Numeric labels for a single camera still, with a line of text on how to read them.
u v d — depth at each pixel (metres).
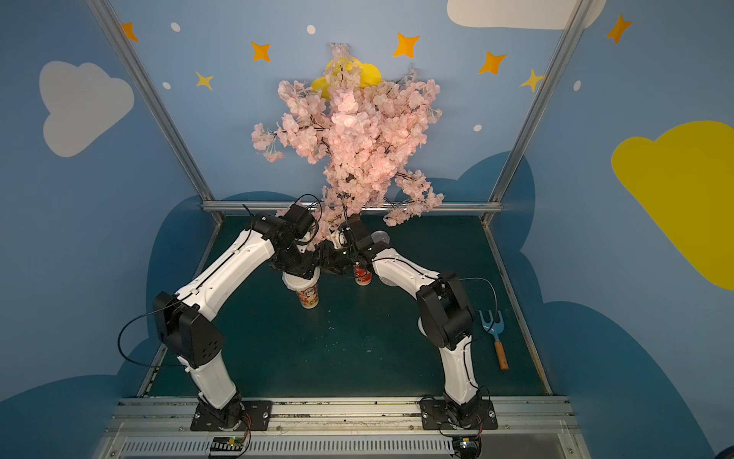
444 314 0.52
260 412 0.75
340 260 0.79
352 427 0.73
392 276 0.62
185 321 0.44
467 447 0.73
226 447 0.73
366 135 0.59
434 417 0.74
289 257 0.68
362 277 0.98
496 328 0.88
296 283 0.80
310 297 0.88
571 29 0.72
